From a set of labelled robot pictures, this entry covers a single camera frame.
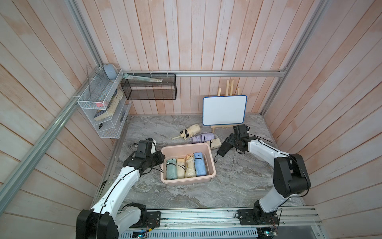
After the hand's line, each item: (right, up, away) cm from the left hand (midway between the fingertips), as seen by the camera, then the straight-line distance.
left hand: (163, 158), depth 83 cm
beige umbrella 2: (+32, +7, +17) cm, 37 cm away
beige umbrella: (+15, +15, +22) cm, 30 cm away
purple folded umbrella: (+24, +10, +19) cm, 33 cm away
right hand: (+44, +10, +14) cm, 47 cm away
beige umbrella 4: (+15, -5, +4) cm, 16 cm away
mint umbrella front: (+4, -7, +2) cm, 8 cm away
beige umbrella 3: (+9, -7, +5) cm, 13 cm away
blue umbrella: (+21, -4, +3) cm, 21 cm away
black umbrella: (+39, +4, +16) cm, 43 cm away
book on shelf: (-33, +25, -3) cm, 41 cm away
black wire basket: (-24, +45, +21) cm, 55 cm away
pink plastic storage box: (+9, +2, +8) cm, 12 cm away
